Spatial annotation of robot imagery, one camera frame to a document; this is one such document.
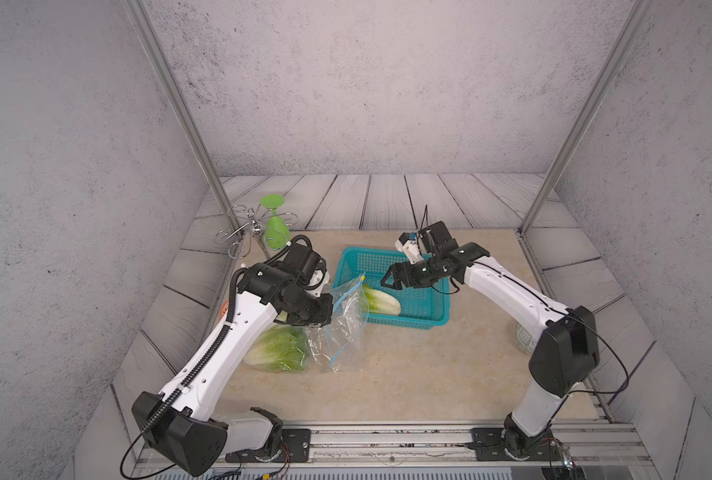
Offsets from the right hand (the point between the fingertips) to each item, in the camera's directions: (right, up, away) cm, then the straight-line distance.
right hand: (393, 282), depth 82 cm
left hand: (-15, -8, -10) cm, 19 cm away
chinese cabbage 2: (-29, -17, -1) cm, 34 cm away
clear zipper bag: (-22, -16, +3) cm, 27 cm away
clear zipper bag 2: (-18, -18, +5) cm, 26 cm away
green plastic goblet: (-36, +15, +14) cm, 41 cm away
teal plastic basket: (+12, -10, +17) cm, 23 cm away
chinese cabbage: (-3, -7, +9) cm, 12 cm away
